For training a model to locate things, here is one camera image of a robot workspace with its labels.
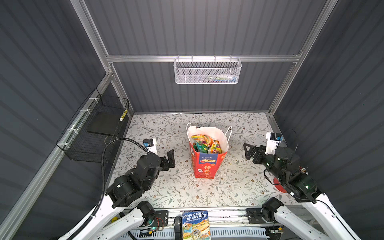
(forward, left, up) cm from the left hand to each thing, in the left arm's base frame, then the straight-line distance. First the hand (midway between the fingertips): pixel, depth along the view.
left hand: (165, 152), depth 67 cm
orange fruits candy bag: (+8, -25, -10) cm, 28 cm away
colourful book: (-25, -12, -24) cm, 37 cm away
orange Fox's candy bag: (+11, -19, -6) cm, 23 cm away
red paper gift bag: (-2, -19, -11) cm, 23 cm away
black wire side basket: (+17, +33, +3) cm, 38 cm away
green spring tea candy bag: (+9, -17, -11) cm, 22 cm away
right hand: (0, -40, +1) cm, 40 cm away
